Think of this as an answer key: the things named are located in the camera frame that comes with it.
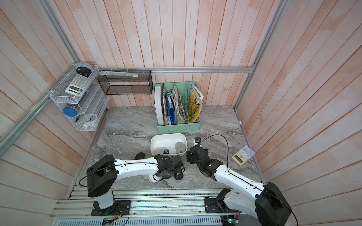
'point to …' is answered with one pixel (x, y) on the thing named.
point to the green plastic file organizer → (182, 87)
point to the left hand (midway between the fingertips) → (167, 173)
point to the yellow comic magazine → (194, 102)
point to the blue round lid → (69, 111)
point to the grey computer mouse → (180, 147)
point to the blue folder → (170, 111)
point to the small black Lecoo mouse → (140, 155)
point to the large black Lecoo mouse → (178, 175)
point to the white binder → (158, 105)
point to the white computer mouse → (152, 178)
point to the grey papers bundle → (181, 113)
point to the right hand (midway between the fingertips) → (193, 150)
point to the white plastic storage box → (160, 141)
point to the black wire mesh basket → (126, 82)
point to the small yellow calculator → (243, 155)
